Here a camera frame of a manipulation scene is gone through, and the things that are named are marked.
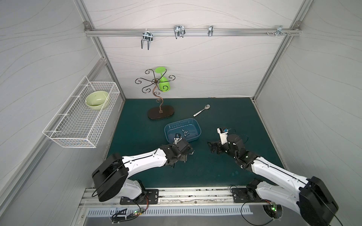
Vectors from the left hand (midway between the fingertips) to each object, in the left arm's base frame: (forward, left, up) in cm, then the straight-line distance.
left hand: (181, 153), depth 84 cm
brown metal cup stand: (+36, +18, -3) cm, 40 cm away
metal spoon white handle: (+42, -20, -4) cm, 47 cm away
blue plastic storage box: (+21, -5, -5) cm, 22 cm away
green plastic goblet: (+30, +11, +27) cm, 42 cm away
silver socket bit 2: (+18, -2, -4) cm, 18 cm away
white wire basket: (+5, +50, +26) cm, 57 cm away
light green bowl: (+16, +45, +29) cm, 56 cm away
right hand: (+7, -21, +6) cm, 22 cm away
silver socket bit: (+19, 0, -4) cm, 19 cm away
